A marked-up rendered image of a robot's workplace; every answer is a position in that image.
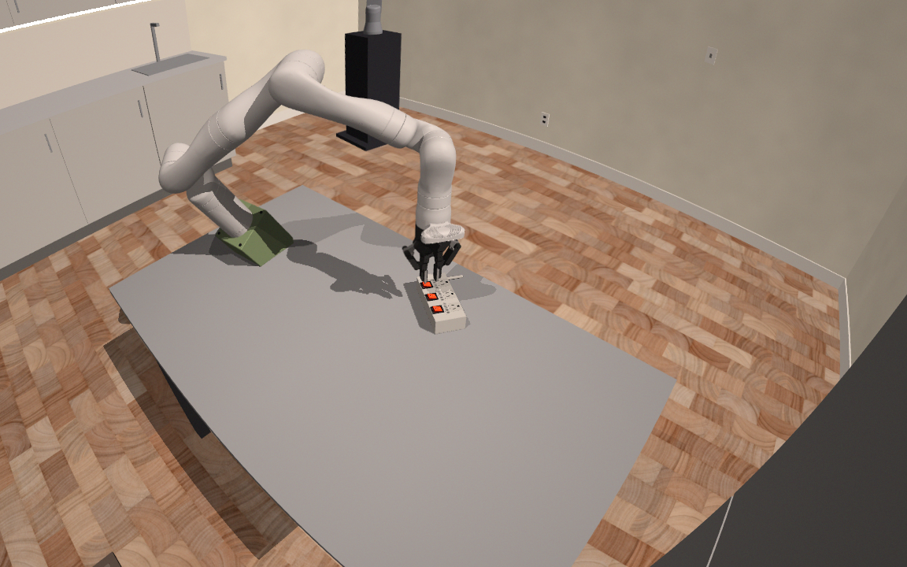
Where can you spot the beige power strip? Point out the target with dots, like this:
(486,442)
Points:
(441,304)

